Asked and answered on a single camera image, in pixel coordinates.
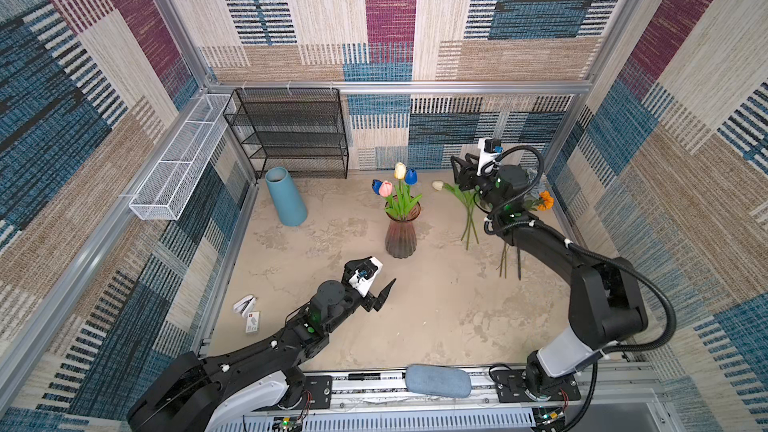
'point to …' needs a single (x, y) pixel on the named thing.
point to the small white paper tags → (245, 308)
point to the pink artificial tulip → (386, 189)
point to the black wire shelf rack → (298, 129)
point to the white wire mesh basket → (160, 195)
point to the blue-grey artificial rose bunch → (541, 185)
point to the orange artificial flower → (548, 201)
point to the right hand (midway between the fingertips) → (459, 158)
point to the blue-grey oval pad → (438, 380)
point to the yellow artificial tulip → (400, 171)
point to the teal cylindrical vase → (288, 201)
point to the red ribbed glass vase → (401, 236)
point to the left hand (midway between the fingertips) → (381, 265)
